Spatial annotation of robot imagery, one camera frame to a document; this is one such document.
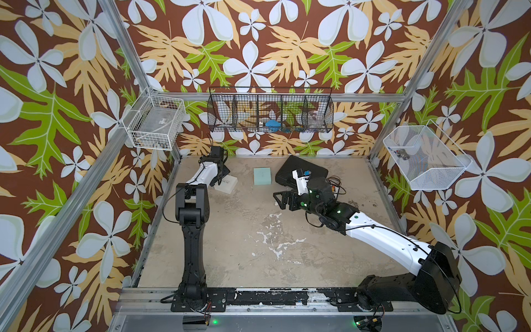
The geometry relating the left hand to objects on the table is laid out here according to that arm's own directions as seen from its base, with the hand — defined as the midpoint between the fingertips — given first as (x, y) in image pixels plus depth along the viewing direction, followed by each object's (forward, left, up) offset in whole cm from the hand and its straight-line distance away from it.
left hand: (221, 172), depth 108 cm
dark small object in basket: (-8, -82, +22) cm, 85 cm away
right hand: (-25, -29, +18) cm, 43 cm away
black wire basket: (+16, -26, +28) cm, 41 cm away
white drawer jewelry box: (-7, -4, -1) cm, 8 cm away
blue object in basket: (+8, -27, +25) cm, 37 cm away
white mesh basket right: (-14, -89, +24) cm, 93 cm away
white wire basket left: (+2, +23, +30) cm, 38 cm away
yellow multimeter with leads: (-4, -61, -4) cm, 61 cm away
